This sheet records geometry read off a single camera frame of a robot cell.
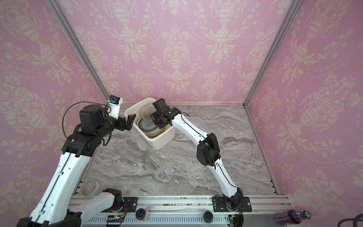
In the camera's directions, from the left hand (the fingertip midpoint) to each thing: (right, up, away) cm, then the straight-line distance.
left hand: (126, 112), depth 67 cm
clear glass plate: (+2, +2, +27) cm, 28 cm away
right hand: (+6, -3, +21) cm, 23 cm away
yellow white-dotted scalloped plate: (+7, -14, +30) cm, 33 cm away
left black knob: (+8, -46, -3) cm, 47 cm away
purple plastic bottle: (+76, -47, -3) cm, 90 cm away
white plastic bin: (+14, -18, +22) cm, 32 cm away
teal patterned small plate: (+1, -9, +33) cm, 34 cm away
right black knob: (+40, -53, +4) cm, 66 cm away
